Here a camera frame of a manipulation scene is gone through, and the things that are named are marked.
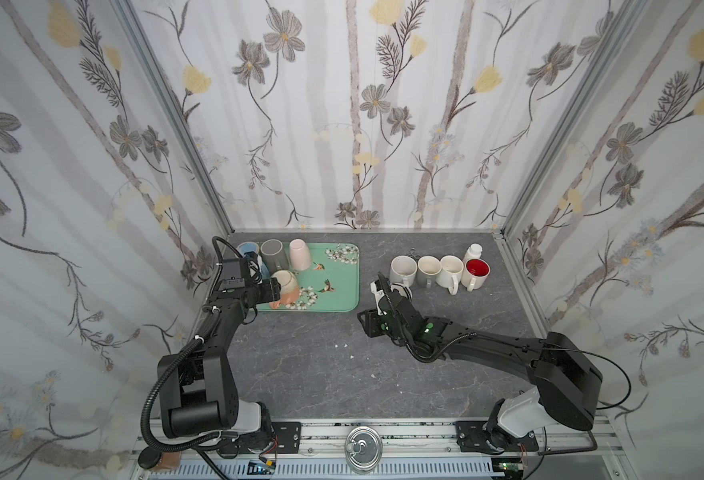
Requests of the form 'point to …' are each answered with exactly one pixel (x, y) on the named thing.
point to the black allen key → (594, 447)
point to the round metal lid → (363, 450)
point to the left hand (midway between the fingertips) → (265, 277)
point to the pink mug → (299, 255)
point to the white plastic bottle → (473, 252)
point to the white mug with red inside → (475, 274)
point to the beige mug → (402, 270)
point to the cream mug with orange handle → (289, 288)
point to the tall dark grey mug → (273, 256)
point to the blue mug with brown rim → (252, 247)
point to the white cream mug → (452, 268)
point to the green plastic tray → (330, 285)
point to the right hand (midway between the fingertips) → (355, 308)
